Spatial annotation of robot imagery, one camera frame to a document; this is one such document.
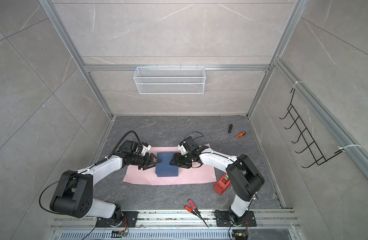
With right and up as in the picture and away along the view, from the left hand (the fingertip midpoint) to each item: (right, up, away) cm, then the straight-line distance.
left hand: (158, 160), depth 86 cm
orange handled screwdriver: (+57, +14, +22) cm, 62 cm away
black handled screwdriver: (+49, +17, +24) cm, 57 cm away
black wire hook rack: (+73, +16, -17) cm, 76 cm away
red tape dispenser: (+36, -12, -5) cm, 39 cm away
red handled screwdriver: (+18, -23, -9) cm, 31 cm away
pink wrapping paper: (+26, -10, +4) cm, 28 cm away
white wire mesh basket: (+4, +51, +15) cm, 54 cm away
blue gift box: (+4, -5, -2) cm, 7 cm away
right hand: (+9, -2, 0) cm, 9 cm away
